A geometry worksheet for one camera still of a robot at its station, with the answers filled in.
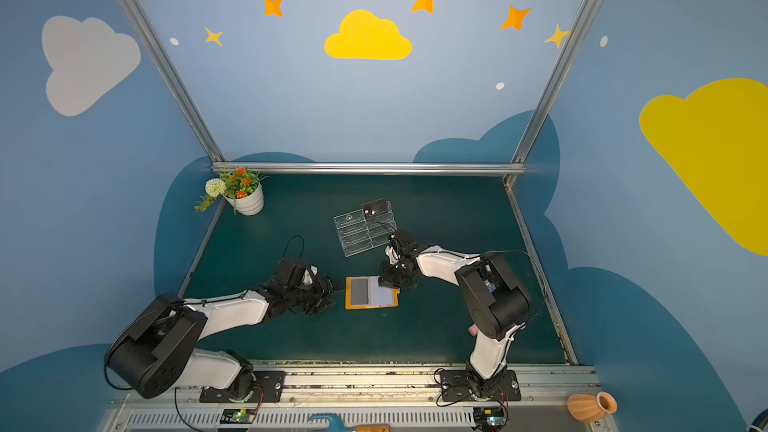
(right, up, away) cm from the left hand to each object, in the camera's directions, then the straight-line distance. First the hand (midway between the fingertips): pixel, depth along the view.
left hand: (346, 295), depth 86 cm
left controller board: (-24, -24, -15) cm, 37 cm away
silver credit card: (+3, -1, +5) cm, 6 cm away
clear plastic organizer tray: (+3, +18, +15) cm, 24 cm away
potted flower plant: (-38, +32, +14) cm, 52 cm away
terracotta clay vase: (+57, -18, -22) cm, 63 cm away
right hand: (+10, +3, +6) cm, 12 cm away
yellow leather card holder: (+10, -2, +5) cm, 11 cm away
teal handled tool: (0, -25, -17) cm, 31 cm away
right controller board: (+37, -26, -14) cm, 47 cm away
